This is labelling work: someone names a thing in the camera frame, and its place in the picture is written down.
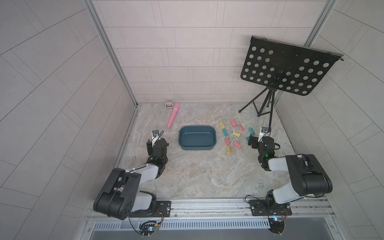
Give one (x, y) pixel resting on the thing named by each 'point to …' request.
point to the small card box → (168, 104)
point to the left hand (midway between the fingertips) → (156, 136)
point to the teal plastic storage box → (197, 137)
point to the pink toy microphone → (176, 108)
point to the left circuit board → (147, 229)
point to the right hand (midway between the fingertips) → (257, 133)
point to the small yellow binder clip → (228, 150)
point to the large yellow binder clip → (238, 134)
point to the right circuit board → (277, 225)
